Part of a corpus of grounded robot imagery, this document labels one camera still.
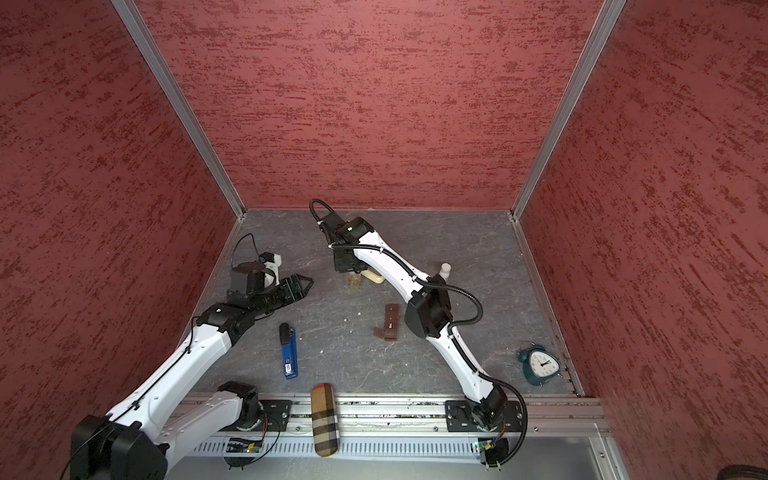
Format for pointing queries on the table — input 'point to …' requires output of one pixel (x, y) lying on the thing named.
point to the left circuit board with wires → (243, 446)
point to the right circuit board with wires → (486, 444)
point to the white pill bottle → (445, 271)
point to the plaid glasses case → (325, 420)
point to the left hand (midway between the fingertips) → (305, 291)
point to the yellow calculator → (379, 279)
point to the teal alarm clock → (539, 364)
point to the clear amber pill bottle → (354, 281)
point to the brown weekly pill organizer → (391, 324)
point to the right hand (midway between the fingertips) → (351, 270)
